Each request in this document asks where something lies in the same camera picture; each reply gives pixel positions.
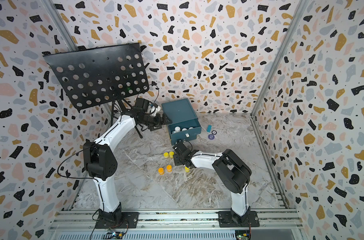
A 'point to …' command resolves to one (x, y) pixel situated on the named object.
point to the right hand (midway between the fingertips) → (178, 157)
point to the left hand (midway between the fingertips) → (168, 123)
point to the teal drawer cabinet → (185, 125)
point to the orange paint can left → (161, 171)
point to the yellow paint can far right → (171, 154)
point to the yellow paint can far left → (166, 155)
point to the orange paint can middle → (169, 168)
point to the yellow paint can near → (187, 170)
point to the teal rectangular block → (209, 128)
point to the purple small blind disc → (211, 136)
